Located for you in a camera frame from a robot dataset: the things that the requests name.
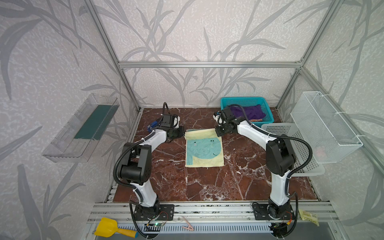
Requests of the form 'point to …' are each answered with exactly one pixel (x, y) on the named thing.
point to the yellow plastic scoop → (107, 227)
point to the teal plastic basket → (247, 101)
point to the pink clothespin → (190, 227)
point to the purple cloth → (252, 111)
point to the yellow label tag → (307, 216)
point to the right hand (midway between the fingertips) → (218, 125)
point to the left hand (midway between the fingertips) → (185, 127)
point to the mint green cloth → (204, 148)
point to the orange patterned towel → (258, 120)
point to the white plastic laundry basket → (301, 151)
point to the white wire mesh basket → (329, 139)
